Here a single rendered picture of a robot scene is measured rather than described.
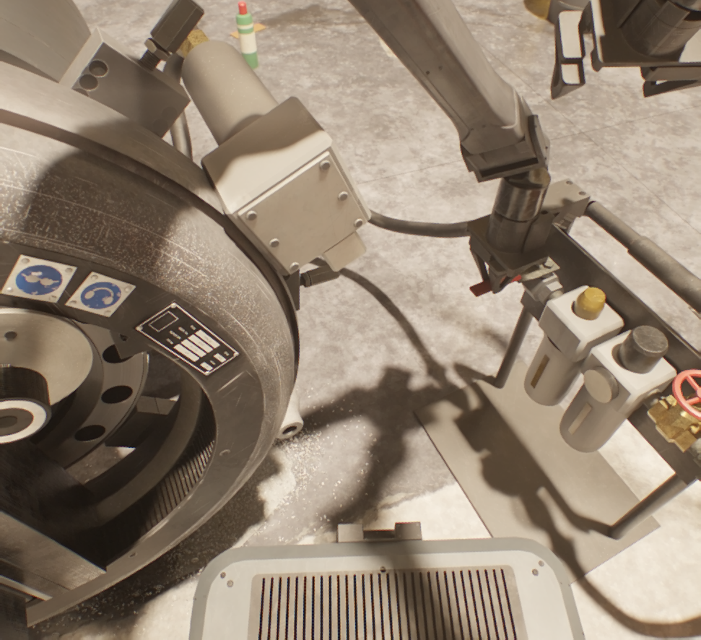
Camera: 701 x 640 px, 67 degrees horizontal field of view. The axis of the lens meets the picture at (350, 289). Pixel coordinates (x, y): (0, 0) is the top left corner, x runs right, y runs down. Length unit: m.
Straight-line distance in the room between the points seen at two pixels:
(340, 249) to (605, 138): 1.71
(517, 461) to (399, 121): 1.30
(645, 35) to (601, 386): 0.45
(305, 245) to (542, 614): 0.59
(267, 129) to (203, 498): 0.45
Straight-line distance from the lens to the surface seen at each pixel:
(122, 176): 0.39
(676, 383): 0.76
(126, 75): 0.45
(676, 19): 0.52
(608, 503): 1.22
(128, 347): 0.63
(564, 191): 0.76
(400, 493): 1.13
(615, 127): 2.22
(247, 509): 1.13
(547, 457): 1.22
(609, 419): 0.87
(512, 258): 0.71
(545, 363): 0.90
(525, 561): 0.86
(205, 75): 0.61
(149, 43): 0.46
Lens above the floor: 1.06
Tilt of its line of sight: 49 degrees down
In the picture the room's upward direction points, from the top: straight up
